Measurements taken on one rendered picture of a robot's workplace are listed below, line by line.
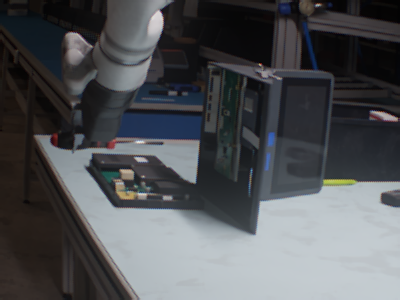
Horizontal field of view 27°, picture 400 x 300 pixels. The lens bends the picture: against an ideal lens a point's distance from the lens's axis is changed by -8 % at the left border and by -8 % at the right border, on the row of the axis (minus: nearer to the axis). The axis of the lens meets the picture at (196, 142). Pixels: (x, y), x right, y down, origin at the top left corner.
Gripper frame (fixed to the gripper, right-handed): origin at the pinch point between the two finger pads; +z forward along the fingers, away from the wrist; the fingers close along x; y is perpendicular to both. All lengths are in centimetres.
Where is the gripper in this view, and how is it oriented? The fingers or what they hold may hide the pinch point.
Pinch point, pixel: (72, 144)
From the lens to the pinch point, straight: 124.8
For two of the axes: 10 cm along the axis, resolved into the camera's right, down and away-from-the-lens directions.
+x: -1.6, -8.4, 5.2
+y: 9.4, 0.3, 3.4
